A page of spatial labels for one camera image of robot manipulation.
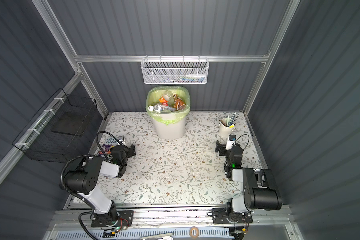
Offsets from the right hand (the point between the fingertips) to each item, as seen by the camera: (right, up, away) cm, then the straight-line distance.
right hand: (227, 142), depth 90 cm
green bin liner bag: (-46, +31, +5) cm, 56 cm away
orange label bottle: (-40, +25, +5) cm, 47 cm away
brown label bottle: (-30, +23, -4) cm, 38 cm away
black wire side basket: (-88, +12, -13) cm, 90 cm away
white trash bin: (-34, +7, +11) cm, 36 cm away
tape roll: (-21, -42, -21) cm, 51 cm away
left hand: (-66, -3, +5) cm, 67 cm away
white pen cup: (0, +7, +9) cm, 11 cm away
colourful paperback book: (-79, -3, +9) cm, 79 cm away
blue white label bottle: (-41, +20, -8) cm, 46 cm away
